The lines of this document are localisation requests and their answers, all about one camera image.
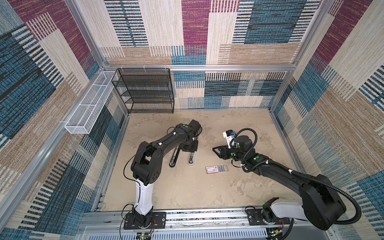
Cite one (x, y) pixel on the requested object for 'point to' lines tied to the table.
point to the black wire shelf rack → (145, 90)
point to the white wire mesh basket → (82, 118)
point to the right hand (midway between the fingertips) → (216, 150)
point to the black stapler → (174, 156)
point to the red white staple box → (210, 169)
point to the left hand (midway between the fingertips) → (192, 148)
